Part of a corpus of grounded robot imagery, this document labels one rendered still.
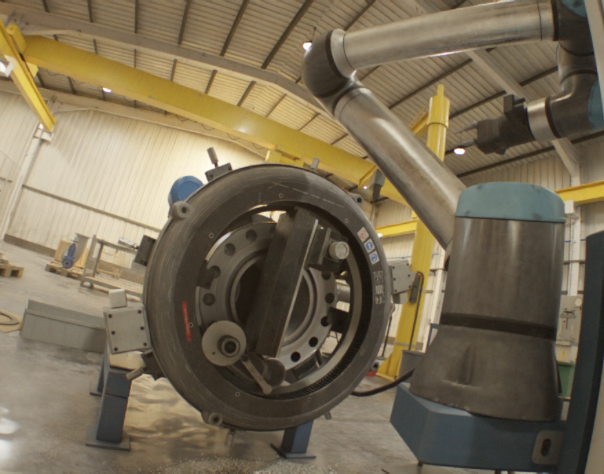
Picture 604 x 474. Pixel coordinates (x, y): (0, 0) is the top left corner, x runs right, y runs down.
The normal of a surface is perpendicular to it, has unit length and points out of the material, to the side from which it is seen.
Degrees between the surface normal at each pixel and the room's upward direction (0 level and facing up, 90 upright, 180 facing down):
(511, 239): 90
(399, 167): 106
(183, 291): 90
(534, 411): 90
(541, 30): 166
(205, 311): 90
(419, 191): 110
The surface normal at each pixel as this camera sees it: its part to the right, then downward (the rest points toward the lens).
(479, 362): -0.46, -0.62
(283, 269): 0.54, -0.07
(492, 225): -0.68, -0.32
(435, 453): 0.01, -0.23
